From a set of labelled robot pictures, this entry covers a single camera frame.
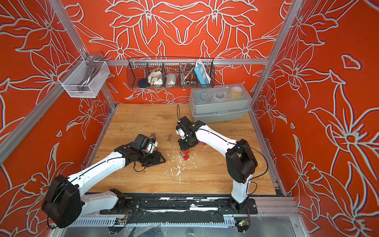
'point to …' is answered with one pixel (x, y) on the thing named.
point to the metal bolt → (169, 139)
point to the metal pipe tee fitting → (153, 136)
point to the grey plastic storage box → (219, 102)
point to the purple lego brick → (185, 155)
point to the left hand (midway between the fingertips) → (163, 160)
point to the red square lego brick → (203, 143)
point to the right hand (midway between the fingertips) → (181, 147)
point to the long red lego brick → (186, 158)
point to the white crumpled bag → (155, 78)
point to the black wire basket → (170, 72)
